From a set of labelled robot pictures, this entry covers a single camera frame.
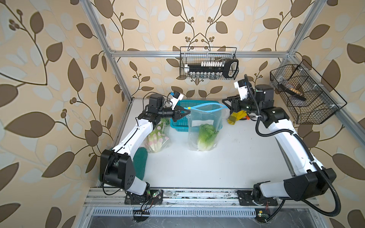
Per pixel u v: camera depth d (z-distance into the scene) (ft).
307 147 1.39
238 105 2.04
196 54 2.99
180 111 2.31
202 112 2.37
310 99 2.38
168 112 2.23
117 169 1.42
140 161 2.71
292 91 2.45
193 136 2.91
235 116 3.45
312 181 1.26
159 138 2.83
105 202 2.43
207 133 2.68
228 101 2.34
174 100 2.23
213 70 2.80
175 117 2.25
